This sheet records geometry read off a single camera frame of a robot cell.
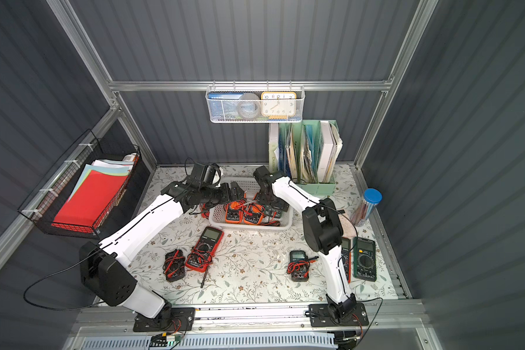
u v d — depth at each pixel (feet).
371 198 2.70
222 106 2.76
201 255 2.77
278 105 2.88
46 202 2.03
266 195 2.37
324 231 1.82
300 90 2.92
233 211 3.16
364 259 2.77
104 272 1.34
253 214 3.15
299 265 2.65
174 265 2.72
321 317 2.41
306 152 3.14
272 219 3.07
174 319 2.37
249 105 2.87
